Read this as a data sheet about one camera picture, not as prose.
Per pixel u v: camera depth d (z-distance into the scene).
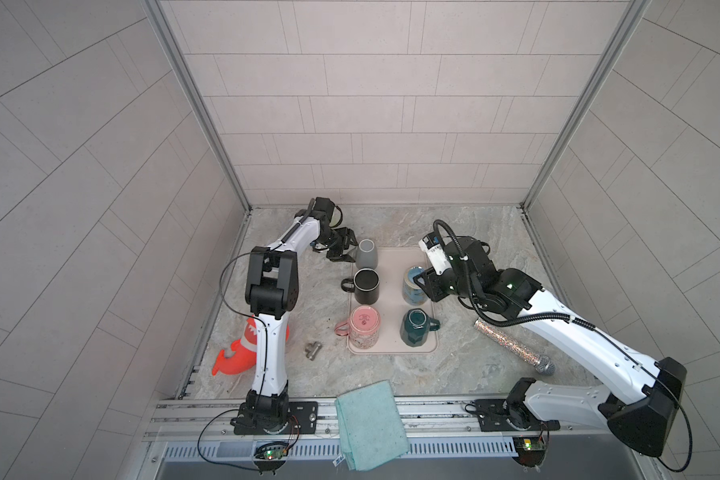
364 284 0.83
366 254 0.94
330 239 0.85
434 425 0.71
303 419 0.71
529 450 0.68
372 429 0.69
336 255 0.87
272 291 0.57
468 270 0.52
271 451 0.64
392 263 1.00
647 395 0.38
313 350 0.80
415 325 0.76
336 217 0.89
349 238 0.90
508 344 0.80
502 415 0.71
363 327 0.75
